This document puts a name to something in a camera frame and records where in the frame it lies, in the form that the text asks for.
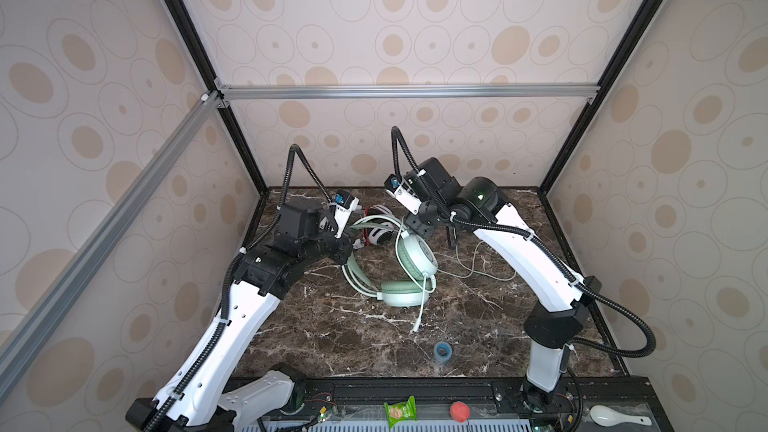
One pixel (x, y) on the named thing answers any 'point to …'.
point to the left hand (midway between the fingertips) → (363, 229)
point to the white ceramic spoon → (602, 416)
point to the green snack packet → (401, 411)
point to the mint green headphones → (418, 262)
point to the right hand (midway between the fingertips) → (417, 210)
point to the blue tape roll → (443, 351)
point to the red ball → (460, 411)
